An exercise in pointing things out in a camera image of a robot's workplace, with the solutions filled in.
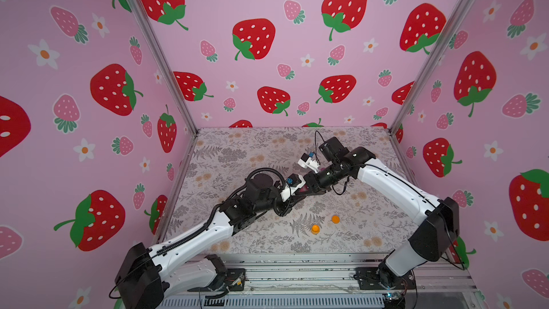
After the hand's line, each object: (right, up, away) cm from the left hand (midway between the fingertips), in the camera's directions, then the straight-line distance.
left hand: (303, 191), depth 72 cm
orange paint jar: (+6, -18, +13) cm, 23 cm away
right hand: (0, -1, +1) cm, 1 cm away
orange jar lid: (+15, -15, +16) cm, 27 cm away
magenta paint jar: (0, +1, -3) cm, 3 cm away
